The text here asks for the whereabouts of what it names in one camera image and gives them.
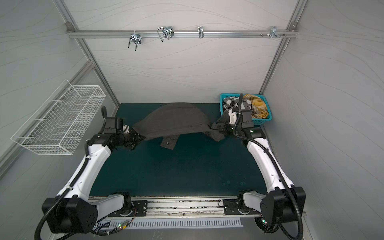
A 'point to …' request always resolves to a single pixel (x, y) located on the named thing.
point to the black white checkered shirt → (233, 103)
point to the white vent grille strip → (175, 223)
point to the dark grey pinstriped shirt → (169, 120)
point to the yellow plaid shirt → (259, 109)
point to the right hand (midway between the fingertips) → (221, 122)
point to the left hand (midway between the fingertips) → (148, 132)
